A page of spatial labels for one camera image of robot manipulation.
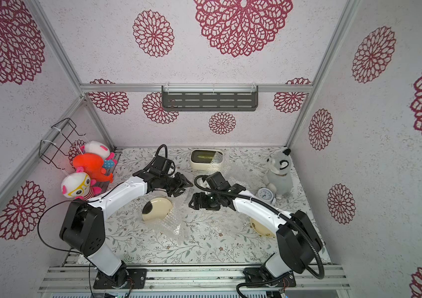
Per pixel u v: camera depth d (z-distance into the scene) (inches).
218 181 25.5
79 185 31.6
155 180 25.7
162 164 27.5
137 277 29.1
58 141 30.6
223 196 24.6
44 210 29.3
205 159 43.1
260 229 34.1
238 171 41.8
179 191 31.2
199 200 28.2
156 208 36.6
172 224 29.5
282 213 18.2
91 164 34.8
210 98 38.4
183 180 30.4
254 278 29.2
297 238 16.9
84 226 17.9
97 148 37.0
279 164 34.1
